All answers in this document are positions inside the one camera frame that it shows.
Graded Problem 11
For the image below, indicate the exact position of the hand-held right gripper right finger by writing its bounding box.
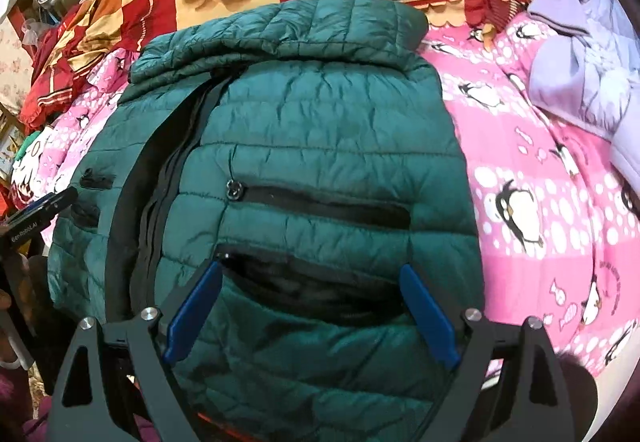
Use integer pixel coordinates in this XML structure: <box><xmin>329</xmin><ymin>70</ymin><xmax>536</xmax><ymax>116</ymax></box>
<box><xmin>400</xmin><ymin>265</ymin><xmax>576</xmax><ymax>442</ymax></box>

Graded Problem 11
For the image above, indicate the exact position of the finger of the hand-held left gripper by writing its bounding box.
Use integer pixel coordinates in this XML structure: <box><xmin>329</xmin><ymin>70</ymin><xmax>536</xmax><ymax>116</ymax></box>
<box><xmin>0</xmin><ymin>186</ymin><xmax>79</xmax><ymax>225</ymax></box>

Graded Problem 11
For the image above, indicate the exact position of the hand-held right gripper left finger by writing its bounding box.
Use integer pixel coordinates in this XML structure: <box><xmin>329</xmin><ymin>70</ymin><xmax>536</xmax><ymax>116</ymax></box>
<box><xmin>47</xmin><ymin>262</ymin><xmax>223</xmax><ymax>442</ymax></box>

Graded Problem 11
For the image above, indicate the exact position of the green quilted puffer jacket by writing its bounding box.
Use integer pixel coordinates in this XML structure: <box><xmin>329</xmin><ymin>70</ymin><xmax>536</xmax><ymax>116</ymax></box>
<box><xmin>47</xmin><ymin>0</ymin><xmax>486</xmax><ymax>442</ymax></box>

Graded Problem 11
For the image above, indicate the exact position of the red white printed cloth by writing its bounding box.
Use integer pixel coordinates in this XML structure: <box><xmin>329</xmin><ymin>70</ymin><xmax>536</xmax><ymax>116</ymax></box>
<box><xmin>0</xmin><ymin>122</ymin><xmax>56</xmax><ymax>215</ymax></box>

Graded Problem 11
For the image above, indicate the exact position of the framed picture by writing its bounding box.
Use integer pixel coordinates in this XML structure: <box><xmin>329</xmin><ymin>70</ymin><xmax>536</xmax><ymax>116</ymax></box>
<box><xmin>0</xmin><ymin>107</ymin><xmax>22</xmax><ymax>173</ymax></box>

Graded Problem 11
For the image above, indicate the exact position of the floral curtain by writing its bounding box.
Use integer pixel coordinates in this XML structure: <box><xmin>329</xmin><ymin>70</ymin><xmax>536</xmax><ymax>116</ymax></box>
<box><xmin>0</xmin><ymin>17</ymin><xmax>36</xmax><ymax>113</ymax></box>

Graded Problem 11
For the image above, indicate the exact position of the maroon fuzzy clothing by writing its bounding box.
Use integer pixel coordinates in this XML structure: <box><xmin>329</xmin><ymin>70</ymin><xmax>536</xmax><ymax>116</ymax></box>
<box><xmin>0</xmin><ymin>372</ymin><xmax>58</xmax><ymax>442</ymax></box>

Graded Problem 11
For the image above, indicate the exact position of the pink penguin print blanket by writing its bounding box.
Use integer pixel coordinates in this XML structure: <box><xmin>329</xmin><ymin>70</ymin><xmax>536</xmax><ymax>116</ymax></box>
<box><xmin>10</xmin><ymin>12</ymin><xmax>640</xmax><ymax>388</ymax></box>

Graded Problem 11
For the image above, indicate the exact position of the lavender garment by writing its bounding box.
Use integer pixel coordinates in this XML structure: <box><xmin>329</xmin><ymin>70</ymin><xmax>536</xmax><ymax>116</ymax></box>
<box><xmin>522</xmin><ymin>0</ymin><xmax>640</xmax><ymax>203</ymax></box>

